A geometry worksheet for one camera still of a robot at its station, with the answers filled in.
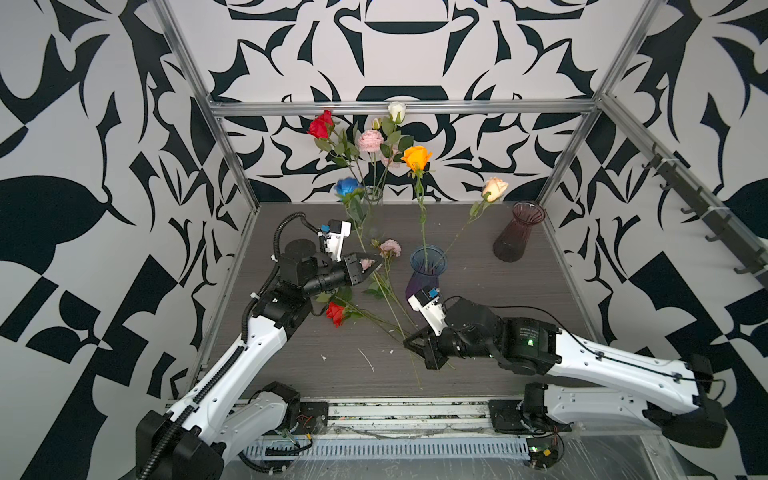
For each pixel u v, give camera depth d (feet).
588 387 1.53
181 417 1.27
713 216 1.91
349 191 2.29
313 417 2.42
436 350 1.84
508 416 2.44
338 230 2.09
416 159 2.44
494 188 2.17
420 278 2.66
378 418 2.49
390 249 3.34
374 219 3.40
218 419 1.34
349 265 1.98
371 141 2.78
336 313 2.88
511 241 3.55
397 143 2.88
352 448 2.34
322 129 2.64
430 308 1.94
